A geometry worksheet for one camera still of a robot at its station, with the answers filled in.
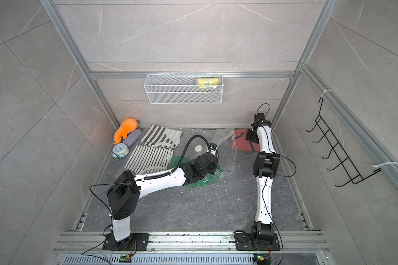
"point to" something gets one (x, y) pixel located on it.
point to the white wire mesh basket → (183, 88)
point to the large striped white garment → (145, 159)
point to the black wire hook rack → (353, 175)
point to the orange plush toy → (127, 125)
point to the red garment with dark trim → (239, 142)
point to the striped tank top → (162, 137)
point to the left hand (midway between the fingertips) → (214, 156)
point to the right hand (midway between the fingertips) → (252, 138)
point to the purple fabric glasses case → (132, 137)
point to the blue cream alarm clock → (120, 150)
